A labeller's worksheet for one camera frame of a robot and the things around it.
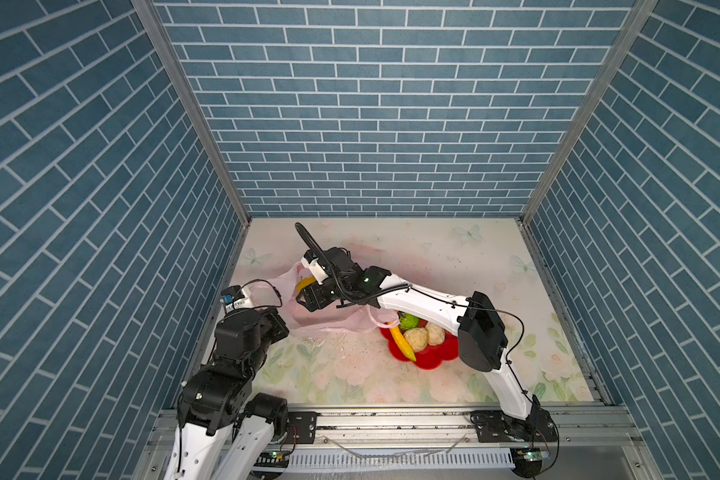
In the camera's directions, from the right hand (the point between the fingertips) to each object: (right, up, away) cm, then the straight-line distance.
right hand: (302, 292), depth 80 cm
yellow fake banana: (+28, -14, +2) cm, 31 cm away
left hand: (-2, -1, -12) cm, 12 cm away
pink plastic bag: (-3, +1, -6) cm, 7 cm away
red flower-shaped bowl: (+36, -18, +2) cm, 40 cm away
